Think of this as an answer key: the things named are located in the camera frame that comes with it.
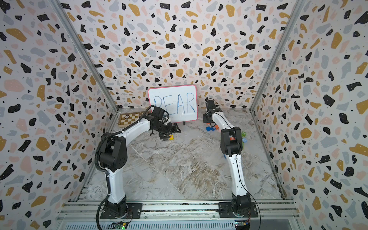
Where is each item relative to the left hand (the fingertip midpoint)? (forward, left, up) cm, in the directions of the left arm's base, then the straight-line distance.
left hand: (178, 133), depth 93 cm
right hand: (+20, -22, -8) cm, 31 cm away
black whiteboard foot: (+16, -3, -9) cm, 19 cm away
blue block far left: (+12, -22, -12) cm, 27 cm away
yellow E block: (+3, +5, -8) cm, 10 cm away
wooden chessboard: (+19, +42, -8) cm, 47 cm away
